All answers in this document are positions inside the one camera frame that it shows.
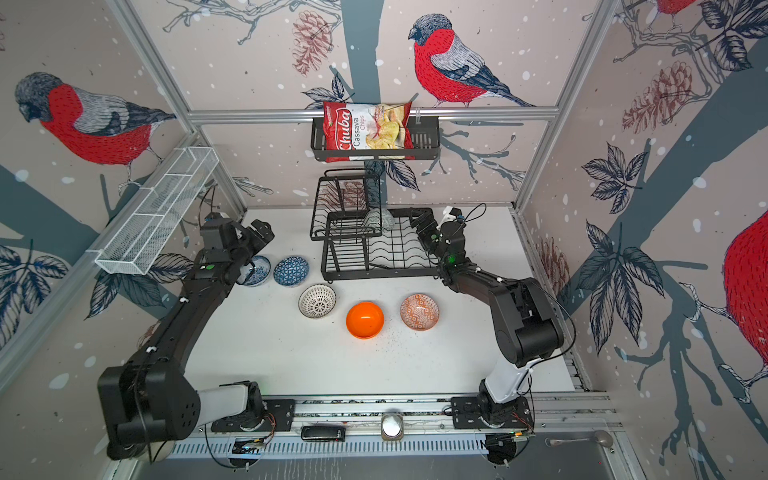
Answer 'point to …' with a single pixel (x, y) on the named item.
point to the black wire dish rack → (361, 240)
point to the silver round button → (392, 427)
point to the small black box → (323, 433)
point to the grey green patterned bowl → (380, 218)
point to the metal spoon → (602, 437)
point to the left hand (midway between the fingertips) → (258, 231)
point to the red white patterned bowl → (419, 312)
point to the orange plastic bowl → (364, 320)
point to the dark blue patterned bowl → (291, 271)
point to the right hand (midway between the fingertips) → (405, 221)
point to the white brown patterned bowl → (317, 301)
